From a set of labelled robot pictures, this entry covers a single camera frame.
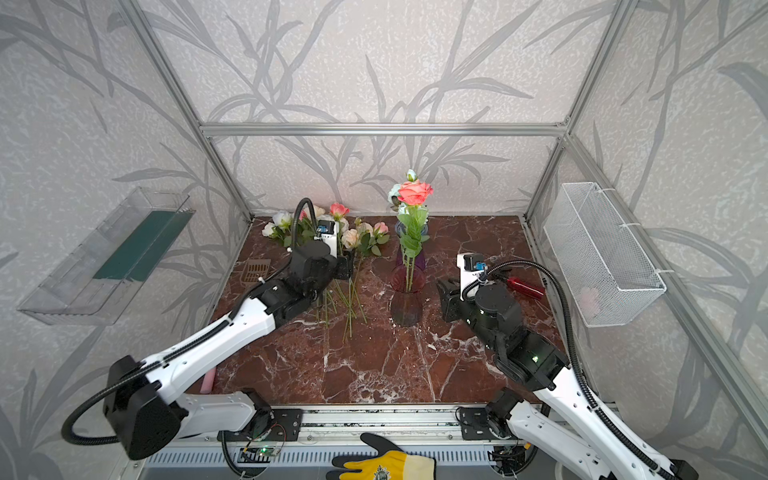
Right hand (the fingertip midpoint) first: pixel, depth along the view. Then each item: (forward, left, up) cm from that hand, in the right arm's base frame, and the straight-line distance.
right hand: (442, 270), depth 68 cm
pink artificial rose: (+33, +19, -29) cm, 48 cm away
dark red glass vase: (+1, +8, -20) cm, 22 cm away
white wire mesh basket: (-4, -33, +5) cm, 34 cm away
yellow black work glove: (-34, +12, -27) cm, 45 cm away
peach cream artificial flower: (+32, +26, -29) cm, 50 cm away
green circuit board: (-32, +41, -29) cm, 60 cm away
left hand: (+11, +23, -3) cm, 26 cm away
